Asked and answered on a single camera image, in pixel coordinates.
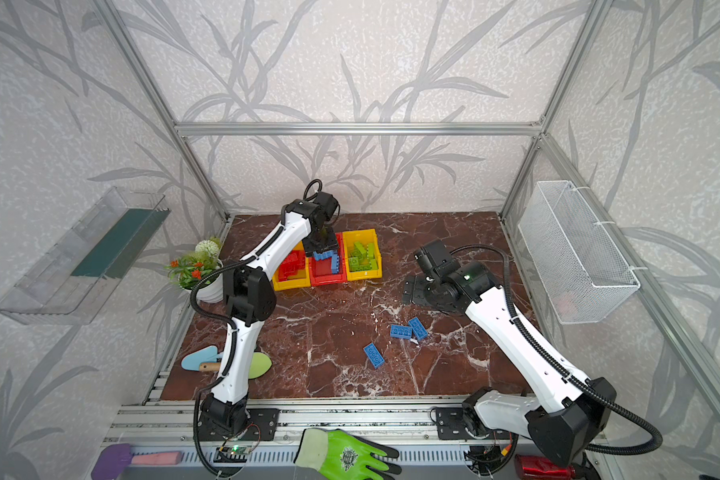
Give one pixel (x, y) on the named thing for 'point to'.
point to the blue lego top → (324, 255)
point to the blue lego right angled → (418, 328)
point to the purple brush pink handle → (115, 459)
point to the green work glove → (339, 455)
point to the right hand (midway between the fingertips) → (419, 286)
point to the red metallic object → (531, 467)
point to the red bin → (321, 271)
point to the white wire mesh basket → (583, 273)
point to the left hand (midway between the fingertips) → (331, 240)
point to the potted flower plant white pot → (193, 266)
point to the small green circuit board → (232, 454)
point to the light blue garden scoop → (205, 359)
